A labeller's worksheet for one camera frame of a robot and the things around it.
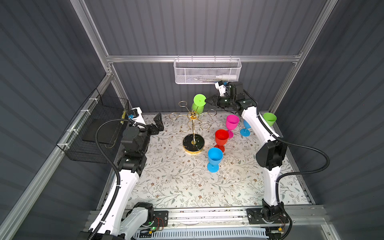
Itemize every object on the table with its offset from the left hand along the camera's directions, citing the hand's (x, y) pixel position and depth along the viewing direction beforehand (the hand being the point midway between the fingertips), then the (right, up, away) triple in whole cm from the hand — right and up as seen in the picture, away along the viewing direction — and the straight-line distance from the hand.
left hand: (151, 114), depth 68 cm
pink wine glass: (+44, -3, +25) cm, 51 cm away
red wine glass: (+36, -11, +20) cm, 43 cm away
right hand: (+27, +9, +15) cm, 32 cm away
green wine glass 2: (+74, 0, +36) cm, 82 cm away
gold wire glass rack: (+19, -17, +32) cm, 41 cm away
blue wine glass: (+32, -23, +18) cm, 43 cm away
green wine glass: (+23, +8, +15) cm, 28 cm away
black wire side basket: (-32, -12, -2) cm, 34 cm away
